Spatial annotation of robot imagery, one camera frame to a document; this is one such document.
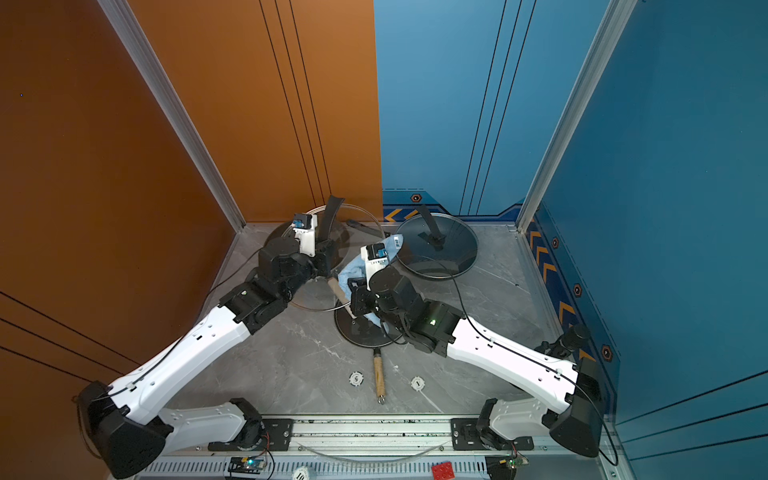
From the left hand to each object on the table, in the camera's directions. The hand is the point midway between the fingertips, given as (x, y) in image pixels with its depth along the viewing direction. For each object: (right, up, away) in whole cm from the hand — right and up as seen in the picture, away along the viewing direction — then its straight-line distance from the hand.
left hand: (327, 235), depth 72 cm
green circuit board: (-19, -55, -1) cm, 58 cm away
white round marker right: (+23, -40, +9) cm, 47 cm away
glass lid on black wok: (+31, -2, +29) cm, 43 cm away
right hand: (+6, -11, -5) cm, 13 cm away
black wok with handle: (+31, -2, +30) cm, 43 cm away
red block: (+28, -55, -4) cm, 61 cm away
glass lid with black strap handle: (+5, +4, +34) cm, 34 cm away
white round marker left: (+6, -39, +10) cm, 41 cm away
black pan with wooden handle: (+12, -36, +10) cm, 39 cm away
